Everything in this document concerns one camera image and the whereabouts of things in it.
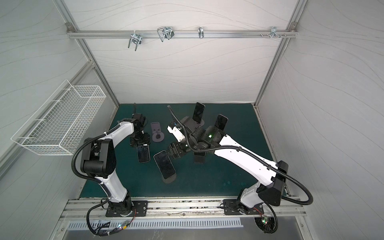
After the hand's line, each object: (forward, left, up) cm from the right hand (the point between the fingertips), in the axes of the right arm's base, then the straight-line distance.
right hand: (174, 145), depth 67 cm
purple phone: (+29, -25, -19) cm, 43 cm away
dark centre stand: (+7, -11, -25) cm, 28 cm away
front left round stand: (-9, +4, -22) cm, 24 cm away
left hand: (+14, +24, -22) cm, 35 cm away
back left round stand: (+21, +19, -26) cm, 38 cm away
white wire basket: (+3, +54, +6) cm, 55 cm away
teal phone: (-2, +7, -18) cm, 19 cm away
